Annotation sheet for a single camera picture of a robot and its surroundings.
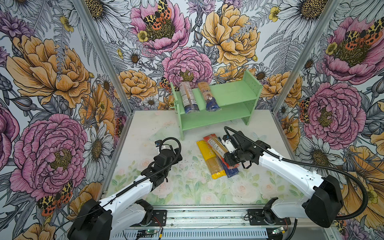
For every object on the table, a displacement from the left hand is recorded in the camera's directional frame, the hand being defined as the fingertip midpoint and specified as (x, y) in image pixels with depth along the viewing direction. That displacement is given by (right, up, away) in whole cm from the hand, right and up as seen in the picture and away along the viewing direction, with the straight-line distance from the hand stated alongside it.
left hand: (172, 155), depth 86 cm
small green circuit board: (-9, -33, -15) cm, 38 cm away
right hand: (+31, -3, -6) cm, 32 cm away
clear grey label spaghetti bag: (+9, +33, +1) cm, 34 cm away
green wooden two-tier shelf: (+39, +33, +9) cm, 52 cm away
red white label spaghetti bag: (+26, +4, -3) cm, 27 cm away
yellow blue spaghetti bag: (+22, +29, -3) cm, 37 cm away
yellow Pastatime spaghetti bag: (+24, -5, +6) cm, 25 cm away
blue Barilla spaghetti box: (+33, -10, +1) cm, 34 cm away
